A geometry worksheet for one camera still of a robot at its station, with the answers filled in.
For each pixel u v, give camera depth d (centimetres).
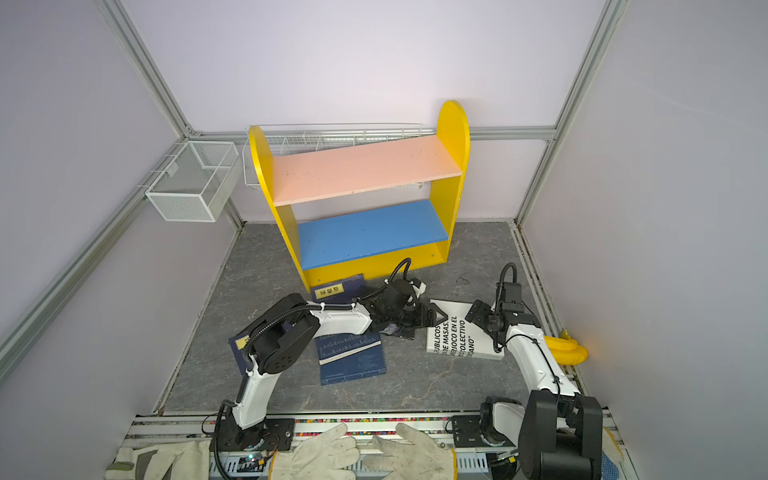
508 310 66
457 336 86
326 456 71
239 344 87
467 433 74
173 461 68
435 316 82
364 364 85
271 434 74
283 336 53
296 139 93
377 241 96
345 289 99
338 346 85
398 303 76
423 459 71
